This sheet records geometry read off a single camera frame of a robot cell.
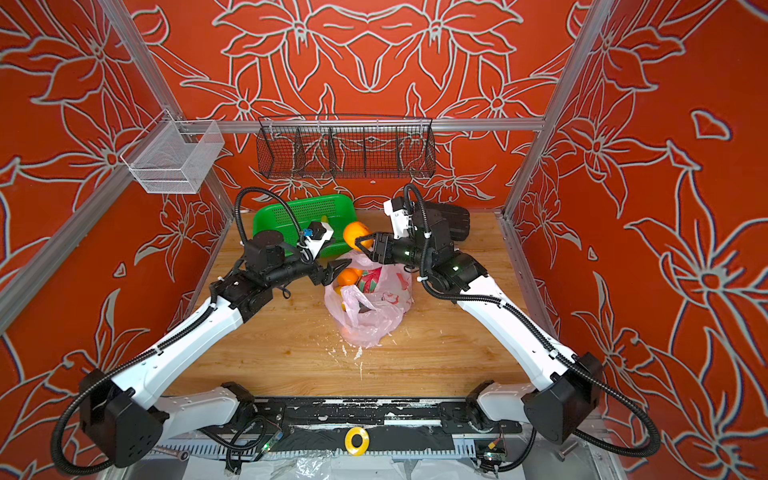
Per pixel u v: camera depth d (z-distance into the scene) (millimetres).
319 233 606
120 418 371
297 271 620
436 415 743
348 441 684
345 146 985
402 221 616
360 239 653
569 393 375
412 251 576
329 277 648
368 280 907
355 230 657
